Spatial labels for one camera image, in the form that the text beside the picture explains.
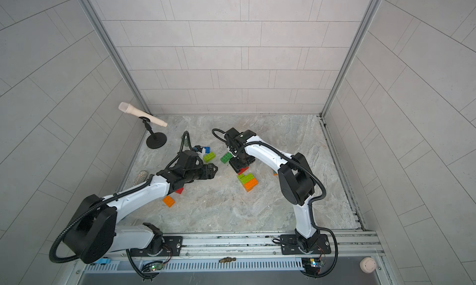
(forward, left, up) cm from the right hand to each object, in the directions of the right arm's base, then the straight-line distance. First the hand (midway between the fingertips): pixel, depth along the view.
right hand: (241, 166), depth 88 cm
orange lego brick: (-14, +33, -2) cm, 35 cm away
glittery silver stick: (-2, +48, -1) cm, 48 cm away
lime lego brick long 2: (-5, -1, -2) cm, 6 cm away
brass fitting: (-36, +7, -5) cm, 37 cm away
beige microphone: (+20, +49, +24) cm, 58 cm away
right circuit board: (-39, -25, -7) cm, 47 cm away
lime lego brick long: (+8, +16, -2) cm, 18 cm away
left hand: (0, +12, +2) cm, 12 cm away
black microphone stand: (+21, +47, -1) cm, 51 cm away
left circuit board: (-37, +31, -2) cm, 49 cm away
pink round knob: (-41, -44, -4) cm, 60 cm away
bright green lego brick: (+8, +8, -3) cm, 11 cm away
